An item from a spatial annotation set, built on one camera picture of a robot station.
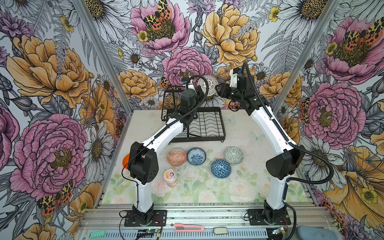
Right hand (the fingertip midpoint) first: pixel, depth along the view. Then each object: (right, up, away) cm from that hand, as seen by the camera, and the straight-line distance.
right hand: (218, 91), depth 79 cm
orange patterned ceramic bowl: (-24, -37, +15) cm, 47 cm away
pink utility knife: (-18, -65, -9) cm, 68 cm away
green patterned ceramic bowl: (+12, -37, +17) cm, 42 cm away
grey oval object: (0, -66, -9) cm, 67 cm away
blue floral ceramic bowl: (-12, -37, +15) cm, 42 cm away
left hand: (-9, +2, +3) cm, 9 cm away
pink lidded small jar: (-25, -44, -2) cm, 50 cm away
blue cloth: (+38, -66, -11) cm, 77 cm away
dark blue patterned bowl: (+3, -43, +11) cm, 45 cm away
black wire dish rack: (-3, -18, +33) cm, 37 cm away
